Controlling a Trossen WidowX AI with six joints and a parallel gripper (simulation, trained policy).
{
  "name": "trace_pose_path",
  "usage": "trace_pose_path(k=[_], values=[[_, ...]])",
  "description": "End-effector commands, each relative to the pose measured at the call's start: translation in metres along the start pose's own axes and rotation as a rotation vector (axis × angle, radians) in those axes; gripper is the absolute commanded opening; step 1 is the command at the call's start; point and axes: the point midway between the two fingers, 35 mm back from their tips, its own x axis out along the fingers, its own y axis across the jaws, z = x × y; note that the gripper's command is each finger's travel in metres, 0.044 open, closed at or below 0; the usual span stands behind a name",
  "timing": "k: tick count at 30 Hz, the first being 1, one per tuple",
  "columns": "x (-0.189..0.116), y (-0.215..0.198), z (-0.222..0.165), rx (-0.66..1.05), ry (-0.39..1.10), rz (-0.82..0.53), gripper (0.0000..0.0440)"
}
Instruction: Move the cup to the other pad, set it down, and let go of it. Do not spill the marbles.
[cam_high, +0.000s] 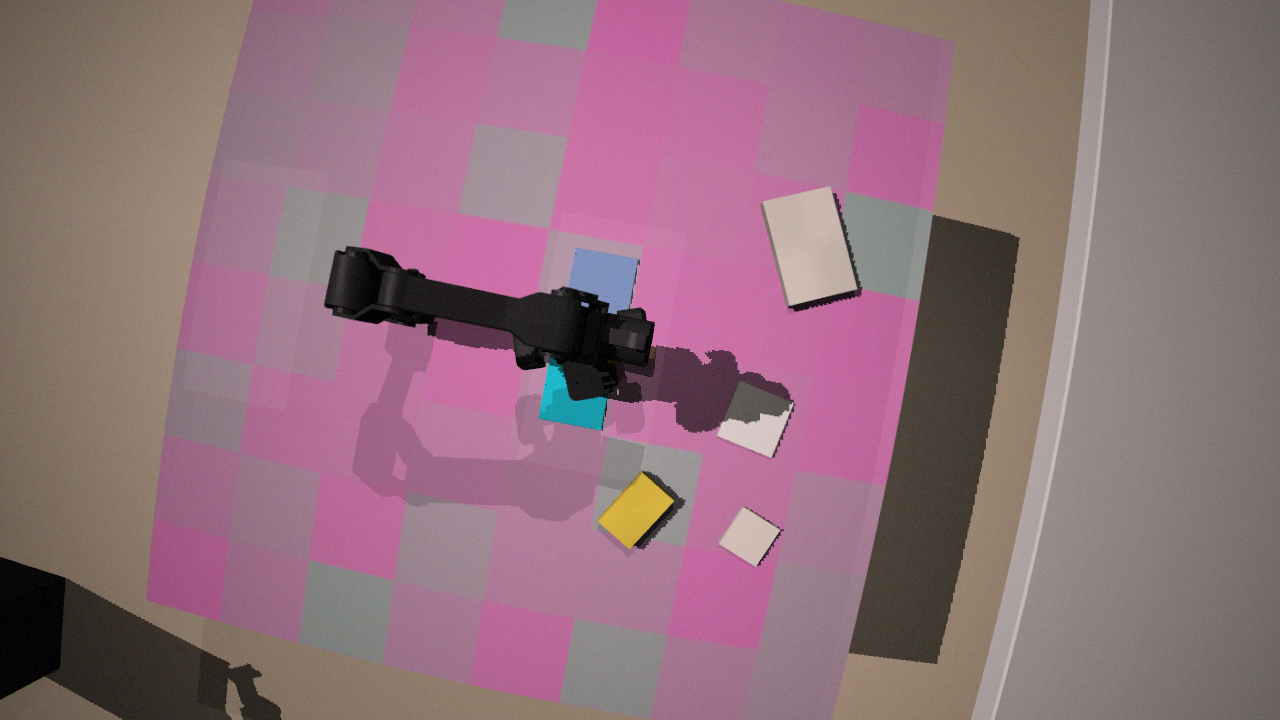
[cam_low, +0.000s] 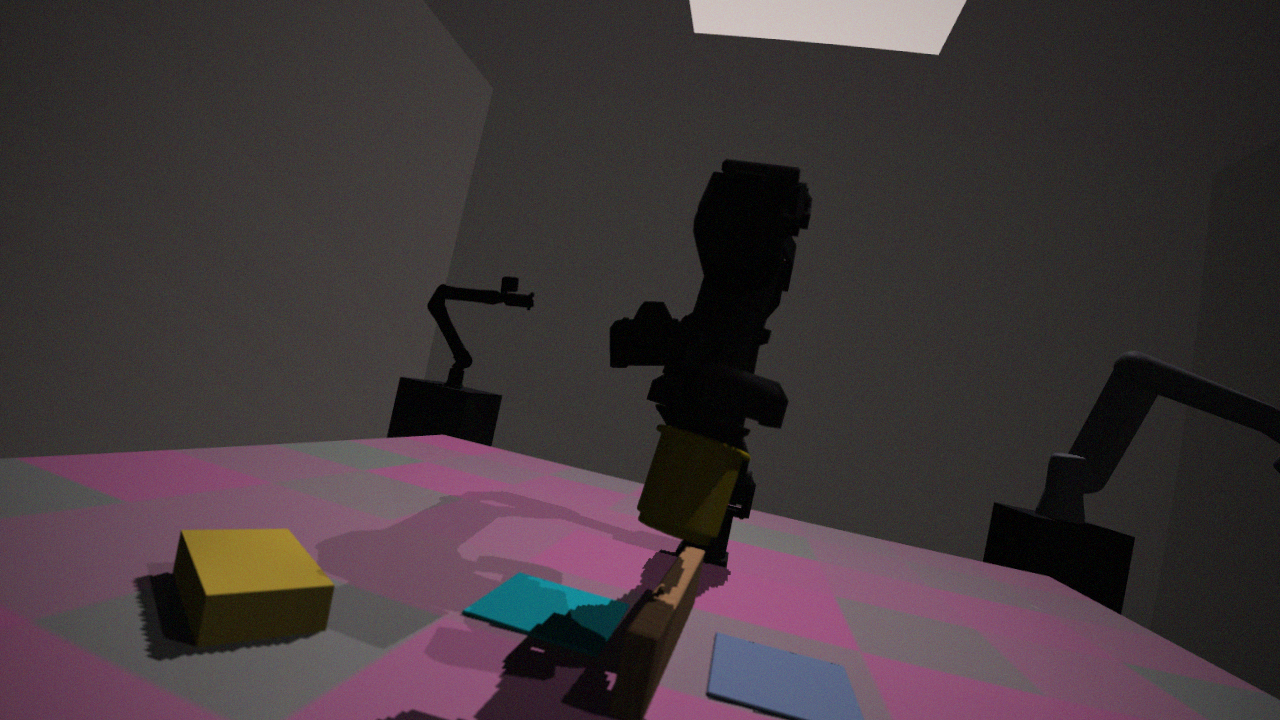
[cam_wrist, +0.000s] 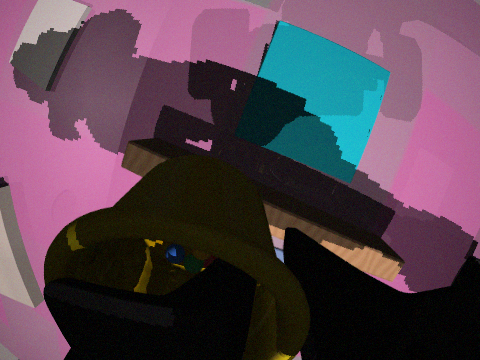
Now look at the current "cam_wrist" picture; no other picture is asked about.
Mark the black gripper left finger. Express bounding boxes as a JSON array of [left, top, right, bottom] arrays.
[[43, 257, 256, 360]]

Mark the brown rectangular block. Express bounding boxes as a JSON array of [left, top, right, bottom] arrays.
[[121, 139, 405, 281]]

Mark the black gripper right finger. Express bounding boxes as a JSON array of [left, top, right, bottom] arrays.
[[283, 228, 480, 360]]

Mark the beige flat rectangular block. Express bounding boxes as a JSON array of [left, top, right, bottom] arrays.
[[0, 185, 44, 308]]

